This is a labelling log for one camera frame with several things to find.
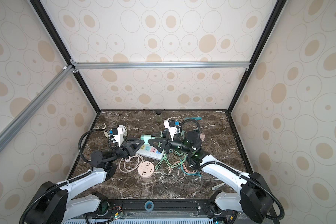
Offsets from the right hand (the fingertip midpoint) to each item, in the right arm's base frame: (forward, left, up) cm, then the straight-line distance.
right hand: (151, 141), depth 63 cm
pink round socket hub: (-1, +7, -30) cm, 31 cm away
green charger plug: (0, +2, +3) cm, 4 cm away
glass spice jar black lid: (+39, +1, -26) cm, 47 cm away
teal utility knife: (+43, -31, -34) cm, 63 cm away
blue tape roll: (-20, +2, -32) cm, 38 cm away
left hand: (-3, +2, +1) cm, 4 cm away
